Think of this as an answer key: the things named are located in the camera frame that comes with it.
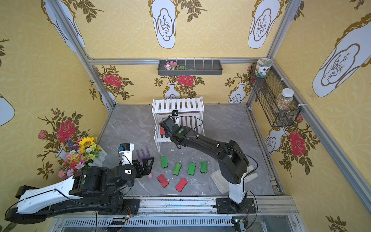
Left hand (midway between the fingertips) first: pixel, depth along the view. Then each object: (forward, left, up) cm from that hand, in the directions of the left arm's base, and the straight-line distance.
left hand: (144, 159), depth 67 cm
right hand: (+25, -14, -7) cm, 30 cm away
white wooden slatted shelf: (+26, -21, +3) cm, 34 cm away
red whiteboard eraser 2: (-6, -17, -24) cm, 30 cm away
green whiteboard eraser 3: (+2, -23, -21) cm, 31 cm away
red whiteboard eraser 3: (+21, -6, -9) cm, 24 cm away
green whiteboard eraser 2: (+4, -14, -22) cm, 26 cm away
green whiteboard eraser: (+8, -6, -23) cm, 25 cm away
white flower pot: (+7, +31, -18) cm, 37 cm away
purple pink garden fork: (+12, +7, -24) cm, 28 cm away
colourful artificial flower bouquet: (+8, +35, -8) cm, 37 cm away
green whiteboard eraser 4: (+4, -30, -22) cm, 38 cm away
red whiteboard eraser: (-4, -7, -22) cm, 24 cm away
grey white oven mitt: (-7, -40, -22) cm, 46 cm away
